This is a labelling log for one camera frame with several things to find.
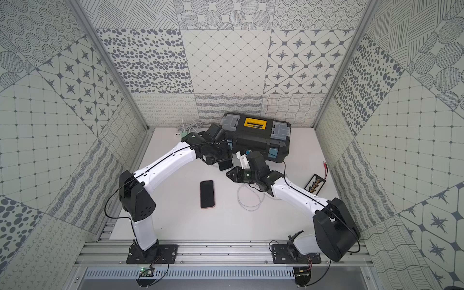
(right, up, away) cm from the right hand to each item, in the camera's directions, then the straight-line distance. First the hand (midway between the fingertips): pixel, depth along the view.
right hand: (228, 176), depth 81 cm
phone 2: (-11, -11, +9) cm, 19 cm away
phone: (-2, +5, -1) cm, 6 cm away
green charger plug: (-29, +21, +27) cm, 45 cm away
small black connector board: (+45, -7, +12) cm, 47 cm away
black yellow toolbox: (+11, +21, +16) cm, 28 cm away
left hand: (-2, +11, +3) cm, 11 cm away
